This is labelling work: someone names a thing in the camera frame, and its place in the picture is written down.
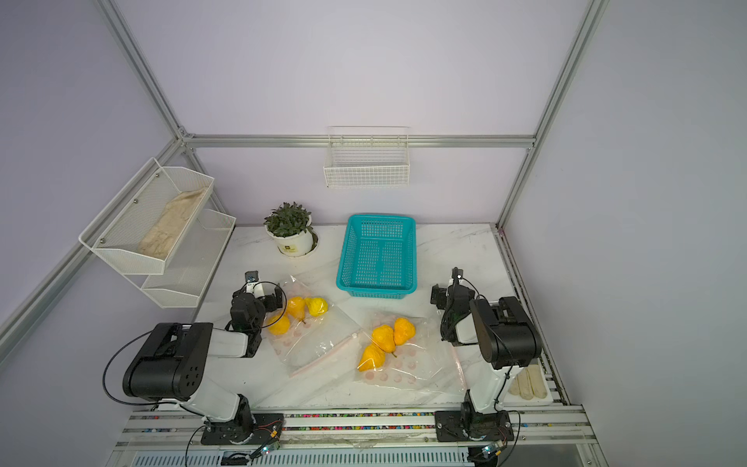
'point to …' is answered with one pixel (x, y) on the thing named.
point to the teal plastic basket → (378, 257)
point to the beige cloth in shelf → (159, 239)
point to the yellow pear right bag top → (404, 331)
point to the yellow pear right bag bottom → (372, 358)
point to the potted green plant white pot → (290, 227)
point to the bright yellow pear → (317, 306)
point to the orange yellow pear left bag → (297, 306)
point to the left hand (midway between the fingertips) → (264, 288)
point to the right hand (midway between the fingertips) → (454, 290)
